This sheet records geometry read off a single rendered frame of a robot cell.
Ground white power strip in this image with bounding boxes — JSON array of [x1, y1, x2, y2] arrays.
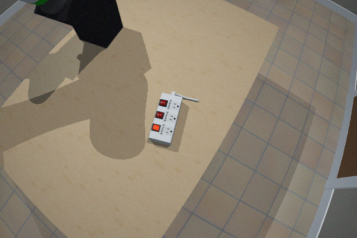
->
[[149, 91, 199, 145]]

